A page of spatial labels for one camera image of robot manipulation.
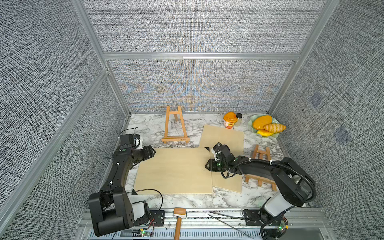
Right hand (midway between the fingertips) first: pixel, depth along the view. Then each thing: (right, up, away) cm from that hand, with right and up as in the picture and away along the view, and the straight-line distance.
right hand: (206, 163), depth 89 cm
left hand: (-31, +8, -3) cm, 32 cm away
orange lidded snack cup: (+17, +27, +13) cm, 35 cm away
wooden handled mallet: (-15, -21, -15) cm, 29 cm away
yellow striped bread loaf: (+47, +21, +11) cm, 53 cm away
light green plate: (+48, +16, +12) cm, 52 cm away
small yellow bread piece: (+42, +18, +14) cm, 47 cm away
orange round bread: (+41, +26, +18) cm, 52 cm away
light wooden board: (+5, +15, +19) cm, 25 cm away
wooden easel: (+37, +4, +6) cm, 37 cm away
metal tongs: (+11, -23, -14) cm, 29 cm away
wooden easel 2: (-20, +14, +15) cm, 29 cm away
